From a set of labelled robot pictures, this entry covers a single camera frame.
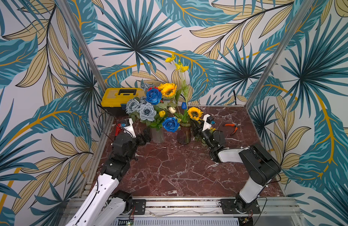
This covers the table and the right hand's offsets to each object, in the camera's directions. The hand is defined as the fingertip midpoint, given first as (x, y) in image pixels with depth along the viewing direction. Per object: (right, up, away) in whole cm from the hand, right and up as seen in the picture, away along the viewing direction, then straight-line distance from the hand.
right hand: (193, 117), depth 82 cm
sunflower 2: (0, +2, -3) cm, 4 cm away
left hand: (-28, -6, -9) cm, 30 cm away
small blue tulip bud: (-6, +7, -2) cm, 9 cm away
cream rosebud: (-12, +4, -2) cm, 13 cm away
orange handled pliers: (+35, -5, +25) cm, 43 cm away
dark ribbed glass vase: (-4, -12, +16) cm, 20 cm away
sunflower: (+8, -7, -7) cm, 13 cm away
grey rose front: (-25, +3, -12) cm, 28 cm away
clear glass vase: (-22, -11, +11) cm, 27 cm away
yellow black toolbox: (-54, +13, +19) cm, 59 cm away
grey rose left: (-33, +6, -10) cm, 35 cm away
